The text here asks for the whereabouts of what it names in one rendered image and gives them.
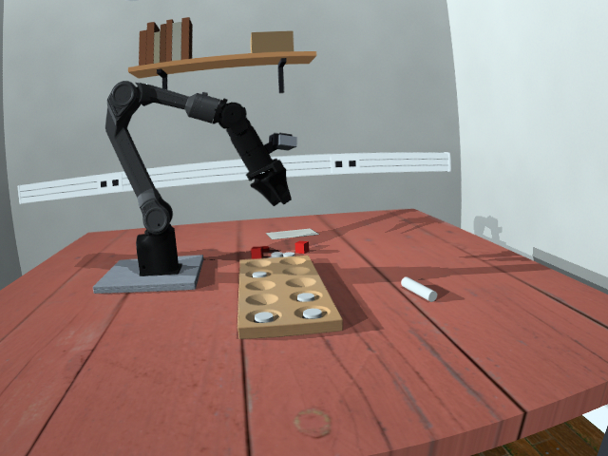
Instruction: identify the tan wooden counting tray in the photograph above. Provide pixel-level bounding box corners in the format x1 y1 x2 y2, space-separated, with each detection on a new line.
237 256 343 339

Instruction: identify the white sheet of paper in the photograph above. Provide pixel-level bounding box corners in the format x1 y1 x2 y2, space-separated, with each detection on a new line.
267 229 319 239

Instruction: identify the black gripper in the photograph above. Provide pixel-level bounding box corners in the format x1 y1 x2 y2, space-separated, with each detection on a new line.
241 144 292 206

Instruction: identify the red cube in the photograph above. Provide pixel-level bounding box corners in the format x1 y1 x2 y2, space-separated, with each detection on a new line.
295 241 309 254
251 246 263 259

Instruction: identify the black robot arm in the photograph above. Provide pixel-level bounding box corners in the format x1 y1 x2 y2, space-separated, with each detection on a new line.
105 81 297 276

